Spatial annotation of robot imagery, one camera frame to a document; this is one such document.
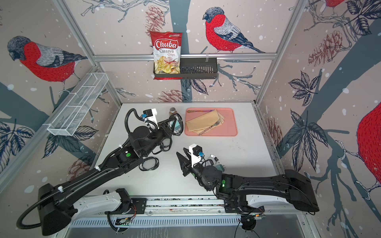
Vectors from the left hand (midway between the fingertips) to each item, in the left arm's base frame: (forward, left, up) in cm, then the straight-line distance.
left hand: (177, 116), depth 66 cm
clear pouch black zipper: (-3, +1, -2) cm, 3 cm away
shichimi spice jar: (+27, +8, -26) cm, 38 cm away
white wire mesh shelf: (+12, +55, -5) cm, 57 cm away
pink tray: (+18, -33, -35) cm, 51 cm away
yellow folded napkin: (+22, -12, -36) cm, 44 cm away
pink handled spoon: (+34, -4, -35) cm, 49 cm away
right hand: (-12, -2, -10) cm, 16 cm away
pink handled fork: (+23, -26, -34) cm, 49 cm away
